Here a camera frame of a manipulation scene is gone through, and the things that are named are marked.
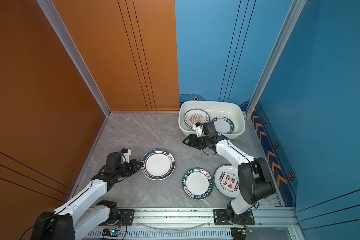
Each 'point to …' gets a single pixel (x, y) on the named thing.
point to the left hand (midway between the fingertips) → (143, 162)
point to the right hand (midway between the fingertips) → (185, 142)
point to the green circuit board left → (112, 232)
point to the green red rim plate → (158, 164)
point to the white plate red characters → (226, 181)
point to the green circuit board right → (239, 233)
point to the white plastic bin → (228, 117)
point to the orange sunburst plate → (196, 115)
